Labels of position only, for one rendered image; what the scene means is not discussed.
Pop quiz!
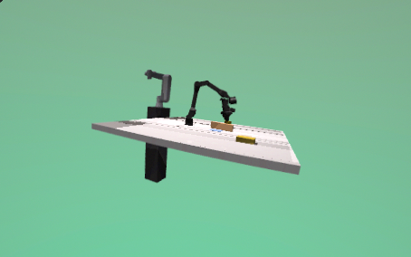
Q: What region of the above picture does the yellow flat bar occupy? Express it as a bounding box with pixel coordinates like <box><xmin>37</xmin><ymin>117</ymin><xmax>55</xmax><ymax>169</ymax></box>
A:
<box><xmin>236</xmin><ymin>135</ymin><xmax>256</xmax><ymax>145</ymax></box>

